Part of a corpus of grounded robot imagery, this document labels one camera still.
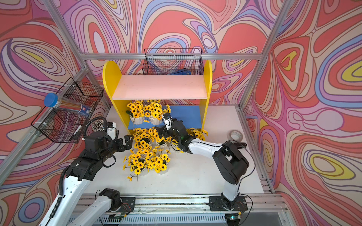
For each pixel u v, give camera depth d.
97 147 0.50
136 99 0.84
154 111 0.79
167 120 0.72
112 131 0.62
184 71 0.88
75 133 0.72
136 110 0.80
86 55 0.88
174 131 0.67
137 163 0.72
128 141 0.63
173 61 0.93
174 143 0.75
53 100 0.62
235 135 1.01
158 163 0.74
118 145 0.62
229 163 0.47
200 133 0.86
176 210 0.73
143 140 0.82
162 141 0.84
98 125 0.84
